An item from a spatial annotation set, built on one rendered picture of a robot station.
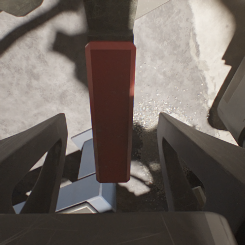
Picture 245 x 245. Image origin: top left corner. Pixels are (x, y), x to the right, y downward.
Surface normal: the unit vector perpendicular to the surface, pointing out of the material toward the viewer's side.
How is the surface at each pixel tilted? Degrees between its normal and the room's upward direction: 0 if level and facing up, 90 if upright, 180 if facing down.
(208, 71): 0
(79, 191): 90
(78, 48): 0
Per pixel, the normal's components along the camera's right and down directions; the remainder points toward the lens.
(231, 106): -0.97, -0.17
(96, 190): -0.47, -0.71
